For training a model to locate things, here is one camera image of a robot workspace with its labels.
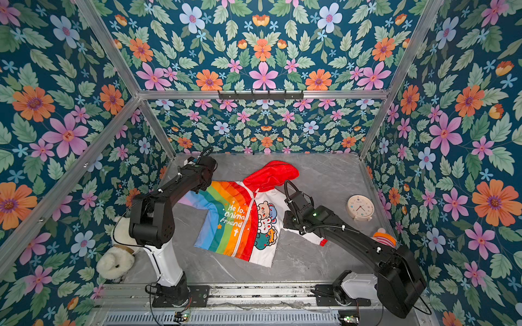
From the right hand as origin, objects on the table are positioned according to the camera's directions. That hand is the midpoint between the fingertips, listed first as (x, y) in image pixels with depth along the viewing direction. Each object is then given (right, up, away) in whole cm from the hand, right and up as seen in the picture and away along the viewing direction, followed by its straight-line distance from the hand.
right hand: (289, 217), depth 82 cm
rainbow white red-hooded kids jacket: (-20, -4, +11) cm, 23 cm away
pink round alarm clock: (+34, +2, +12) cm, 37 cm away
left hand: (-49, +13, +7) cm, 51 cm away
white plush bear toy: (-65, -15, -7) cm, 67 cm away
